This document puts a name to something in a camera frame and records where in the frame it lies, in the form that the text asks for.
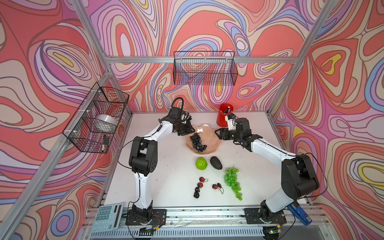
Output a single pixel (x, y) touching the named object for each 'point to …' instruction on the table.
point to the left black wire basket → (93, 125)
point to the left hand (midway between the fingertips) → (195, 129)
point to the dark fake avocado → (216, 162)
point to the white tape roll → (105, 123)
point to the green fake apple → (201, 163)
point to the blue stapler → (300, 214)
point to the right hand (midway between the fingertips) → (220, 134)
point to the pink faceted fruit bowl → (208, 137)
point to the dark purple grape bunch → (196, 142)
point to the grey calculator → (108, 217)
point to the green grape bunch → (230, 178)
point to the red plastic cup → (224, 109)
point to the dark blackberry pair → (196, 194)
